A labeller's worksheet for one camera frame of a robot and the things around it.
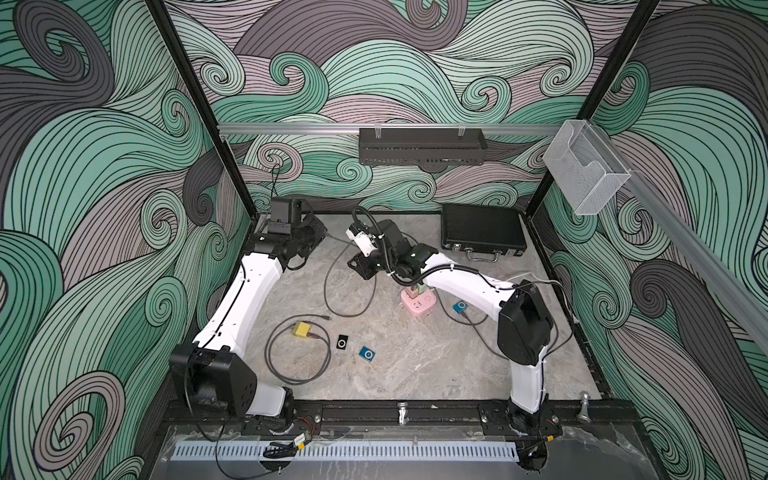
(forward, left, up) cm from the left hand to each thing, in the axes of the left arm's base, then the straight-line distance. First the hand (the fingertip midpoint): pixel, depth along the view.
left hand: (326, 224), depth 79 cm
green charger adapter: (-22, -23, +3) cm, 32 cm away
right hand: (-6, -6, -10) cm, 13 cm away
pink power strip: (-11, -28, -25) cm, 39 cm away
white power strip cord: (+2, -75, -30) cm, 81 cm away
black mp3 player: (-22, -4, -27) cm, 35 cm away
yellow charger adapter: (-18, +9, -27) cm, 34 cm away
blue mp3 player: (-25, -11, -27) cm, 39 cm away
